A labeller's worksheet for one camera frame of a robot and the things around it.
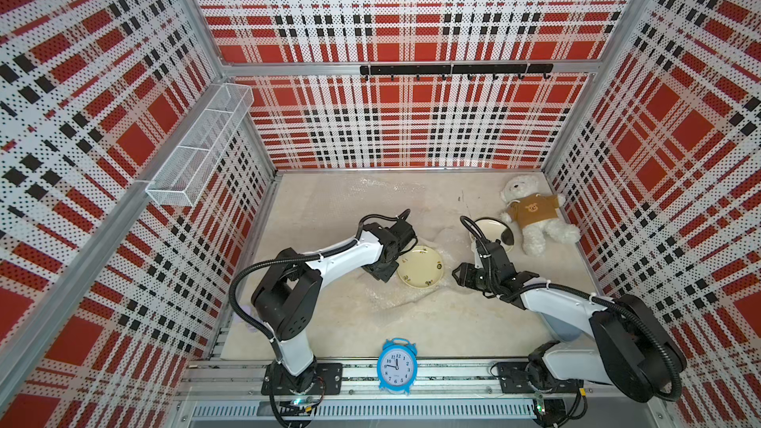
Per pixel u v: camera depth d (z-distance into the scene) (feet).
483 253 2.28
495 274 2.26
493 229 3.37
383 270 2.53
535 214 3.26
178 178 2.91
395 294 2.84
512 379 2.39
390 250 2.11
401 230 2.36
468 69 2.91
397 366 2.41
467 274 2.58
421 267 3.13
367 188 3.77
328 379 2.41
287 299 1.52
